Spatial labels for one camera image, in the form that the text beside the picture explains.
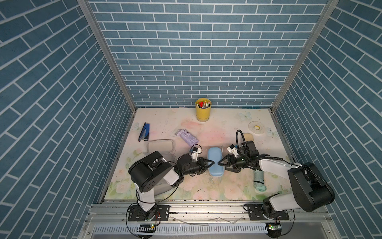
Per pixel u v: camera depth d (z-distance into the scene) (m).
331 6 0.71
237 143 0.85
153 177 0.48
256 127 1.09
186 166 0.70
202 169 0.76
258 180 0.82
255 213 0.74
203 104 1.06
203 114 1.08
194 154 0.83
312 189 0.44
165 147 0.98
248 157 0.72
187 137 1.00
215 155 0.85
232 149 0.84
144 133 1.04
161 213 0.74
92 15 0.73
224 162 0.80
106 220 0.73
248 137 1.01
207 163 0.83
